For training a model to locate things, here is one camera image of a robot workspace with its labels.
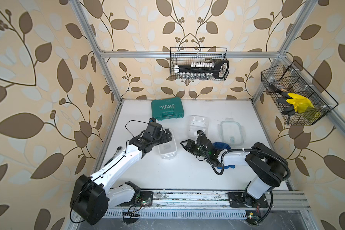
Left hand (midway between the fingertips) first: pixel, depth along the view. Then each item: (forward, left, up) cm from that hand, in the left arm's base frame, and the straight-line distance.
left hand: (163, 133), depth 82 cm
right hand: (-2, -11, -9) cm, 14 cm away
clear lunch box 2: (-6, -2, -10) cm, 12 cm away
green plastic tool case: (+29, 0, -11) cm, 31 cm away
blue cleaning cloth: (-1, -37, -12) cm, 39 cm away
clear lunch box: (+19, -22, -15) cm, 33 cm away
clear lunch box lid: (+11, -47, -15) cm, 51 cm away
